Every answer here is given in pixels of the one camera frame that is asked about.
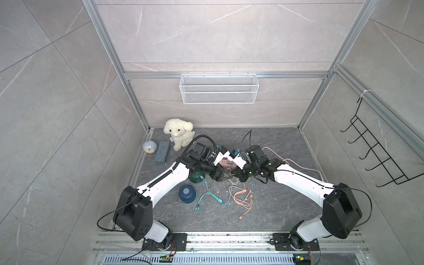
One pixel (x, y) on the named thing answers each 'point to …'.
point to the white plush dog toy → (181, 133)
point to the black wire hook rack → (396, 174)
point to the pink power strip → (226, 163)
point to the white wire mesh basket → (218, 89)
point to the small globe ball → (149, 147)
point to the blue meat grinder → (187, 194)
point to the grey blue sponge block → (161, 154)
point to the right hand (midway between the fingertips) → (233, 171)
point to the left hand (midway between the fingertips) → (229, 171)
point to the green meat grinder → (195, 177)
